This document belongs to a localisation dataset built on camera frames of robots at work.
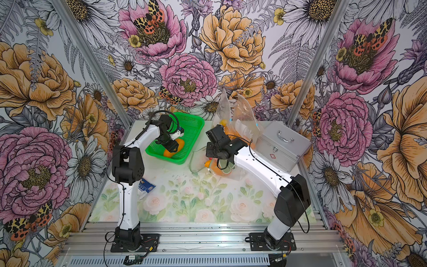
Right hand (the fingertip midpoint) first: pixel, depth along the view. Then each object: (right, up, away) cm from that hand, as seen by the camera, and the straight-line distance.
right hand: (211, 153), depth 82 cm
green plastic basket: (-15, +16, +38) cm, 44 cm away
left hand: (-26, 0, +19) cm, 32 cm away
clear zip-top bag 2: (+6, +20, +12) cm, 24 cm away
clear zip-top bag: (+18, +19, +15) cm, 30 cm away
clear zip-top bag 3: (-7, -6, +12) cm, 16 cm away
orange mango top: (+1, -4, -1) cm, 5 cm away
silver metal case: (+37, +4, +10) cm, 38 cm away
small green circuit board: (-34, -45, -9) cm, 57 cm away
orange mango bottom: (-19, +4, +19) cm, 27 cm away
